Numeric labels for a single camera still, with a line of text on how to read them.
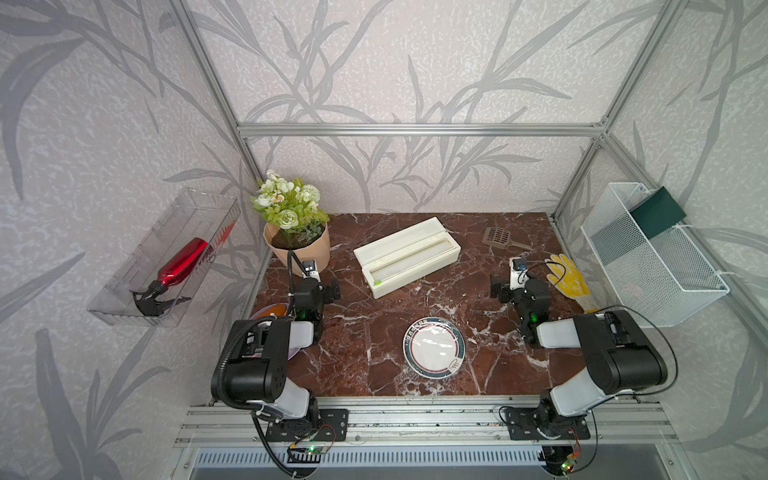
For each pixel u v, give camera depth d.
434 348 0.86
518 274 0.80
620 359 0.46
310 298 0.71
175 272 0.63
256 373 0.44
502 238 1.12
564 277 1.04
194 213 0.79
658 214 0.71
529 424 0.73
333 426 0.73
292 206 0.85
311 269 0.82
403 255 1.01
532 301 0.71
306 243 0.95
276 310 0.90
